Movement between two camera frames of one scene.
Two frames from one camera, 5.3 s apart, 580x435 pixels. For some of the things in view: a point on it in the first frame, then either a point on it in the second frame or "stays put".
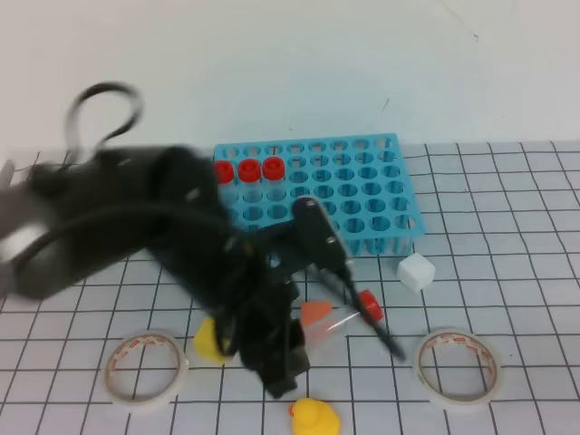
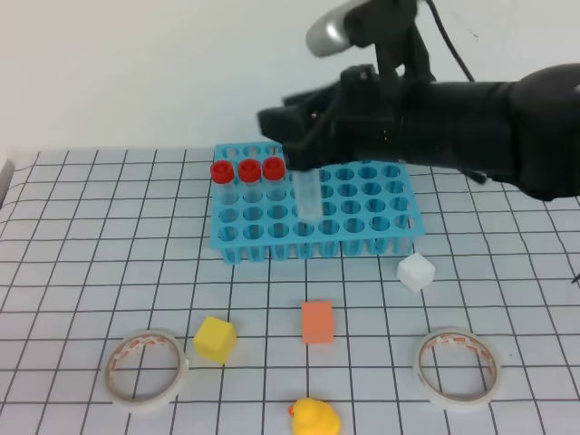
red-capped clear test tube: x=369 y=309 to x=309 y=201
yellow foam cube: x=205 y=342 stays put
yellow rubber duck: x=312 y=416 stays put
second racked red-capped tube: x=249 y=179 stays put
